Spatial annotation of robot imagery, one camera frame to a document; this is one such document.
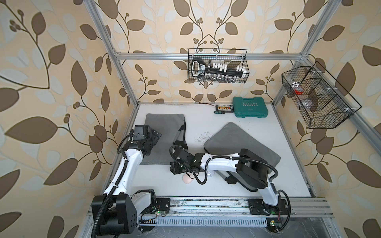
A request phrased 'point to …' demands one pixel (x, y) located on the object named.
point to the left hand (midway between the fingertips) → (153, 137)
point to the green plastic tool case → (250, 107)
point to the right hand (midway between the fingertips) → (172, 169)
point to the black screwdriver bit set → (225, 108)
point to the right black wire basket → (322, 101)
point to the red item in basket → (298, 90)
